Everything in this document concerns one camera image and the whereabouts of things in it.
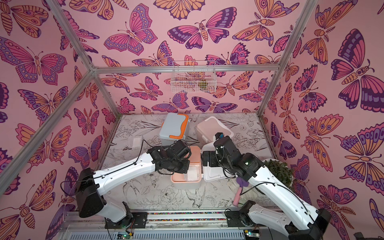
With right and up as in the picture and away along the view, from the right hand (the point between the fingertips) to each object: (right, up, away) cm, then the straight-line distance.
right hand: (209, 155), depth 72 cm
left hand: (-10, -8, +5) cm, 13 cm away
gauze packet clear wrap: (-8, -11, +7) cm, 15 cm away
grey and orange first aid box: (-20, +13, +20) cm, 31 cm away
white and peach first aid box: (-1, -11, +5) cm, 12 cm away
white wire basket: (-8, +46, +23) cm, 52 cm away
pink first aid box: (0, +12, +21) cm, 24 cm away
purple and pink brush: (+19, -18, +11) cm, 28 cm away
